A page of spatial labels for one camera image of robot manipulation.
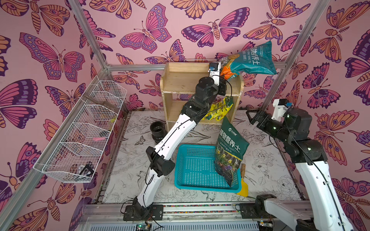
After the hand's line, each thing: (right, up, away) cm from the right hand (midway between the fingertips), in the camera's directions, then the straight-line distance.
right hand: (251, 114), depth 63 cm
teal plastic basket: (-24, -33, +24) cm, 47 cm away
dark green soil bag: (-7, -15, +7) cm, 17 cm away
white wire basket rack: (-80, -19, +3) cm, 82 cm away
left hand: (-10, +19, +2) cm, 22 cm away
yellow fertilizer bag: (-11, +3, +18) cm, 21 cm away
